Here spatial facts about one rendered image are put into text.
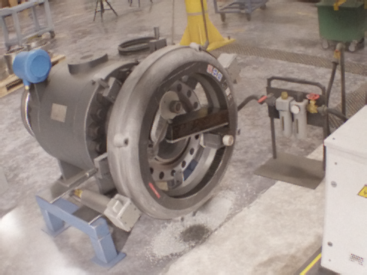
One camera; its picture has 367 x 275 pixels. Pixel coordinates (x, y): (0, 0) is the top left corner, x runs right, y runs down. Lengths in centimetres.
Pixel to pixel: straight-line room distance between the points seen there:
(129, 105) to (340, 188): 82
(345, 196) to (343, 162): 11
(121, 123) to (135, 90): 13
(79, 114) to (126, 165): 42
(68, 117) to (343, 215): 128
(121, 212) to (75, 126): 49
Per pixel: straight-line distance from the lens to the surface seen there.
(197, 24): 549
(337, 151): 124
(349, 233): 137
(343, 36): 497
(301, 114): 247
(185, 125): 179
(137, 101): 162
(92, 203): 186
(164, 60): 172
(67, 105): 206
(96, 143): 194
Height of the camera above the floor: 143
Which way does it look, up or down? 27 degrees down
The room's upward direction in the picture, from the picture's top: 9 degrees counter-clockwise
